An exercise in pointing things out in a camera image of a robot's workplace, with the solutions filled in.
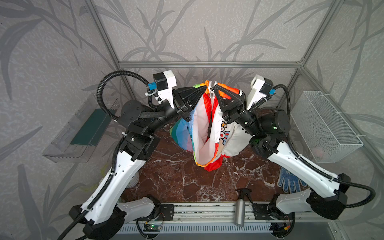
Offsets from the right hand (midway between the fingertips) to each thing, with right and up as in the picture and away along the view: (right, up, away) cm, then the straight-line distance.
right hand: (218, 83), depth 40 cm
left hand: (-3, -1, 0) cm, 3 cm away
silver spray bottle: (+14, -53, +33) cm, 64 cm away
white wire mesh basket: (+49, -17, +23) cm, 56 cm away
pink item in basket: (+52, -25, +33) cm, 67 cm away
